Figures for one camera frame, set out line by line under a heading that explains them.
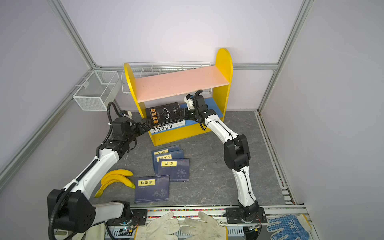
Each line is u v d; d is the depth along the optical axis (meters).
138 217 0.74
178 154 0.94
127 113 0.72
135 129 0.70
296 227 0.71
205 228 0.71
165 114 0.91
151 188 0.81
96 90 0.97
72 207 0.39
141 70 0.92
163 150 0.96
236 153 0.56
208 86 0.78
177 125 0.92
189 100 0.85
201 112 0.74
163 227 0.71
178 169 0.88
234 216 0.73
